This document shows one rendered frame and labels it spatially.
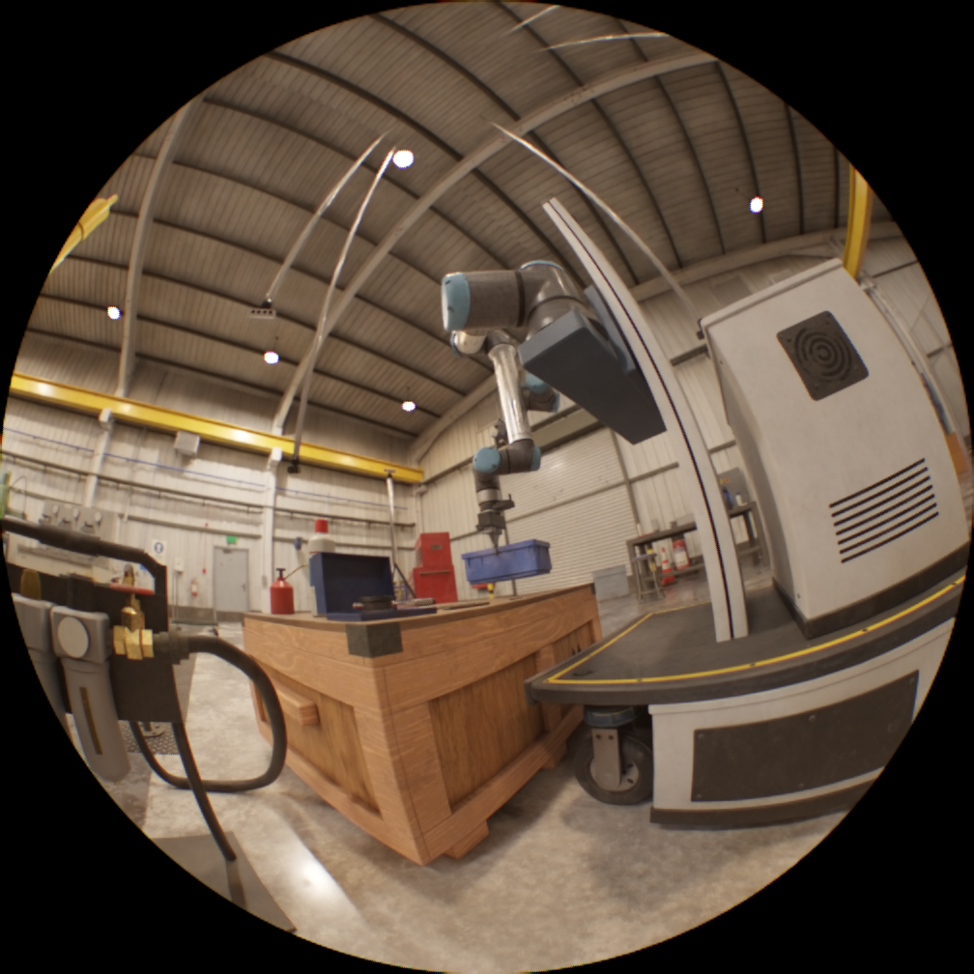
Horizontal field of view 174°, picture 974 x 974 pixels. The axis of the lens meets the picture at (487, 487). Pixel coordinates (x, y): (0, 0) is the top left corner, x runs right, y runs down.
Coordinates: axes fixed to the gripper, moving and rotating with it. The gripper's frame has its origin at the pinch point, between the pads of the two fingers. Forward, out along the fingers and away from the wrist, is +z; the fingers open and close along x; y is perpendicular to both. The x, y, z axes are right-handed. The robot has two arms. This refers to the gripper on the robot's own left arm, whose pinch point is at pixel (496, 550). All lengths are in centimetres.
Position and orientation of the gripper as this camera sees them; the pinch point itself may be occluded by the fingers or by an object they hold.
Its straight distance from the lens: 115.6
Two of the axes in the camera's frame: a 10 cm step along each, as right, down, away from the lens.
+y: -8.8, 2.6, 3.9
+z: 1.3, 9.4, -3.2
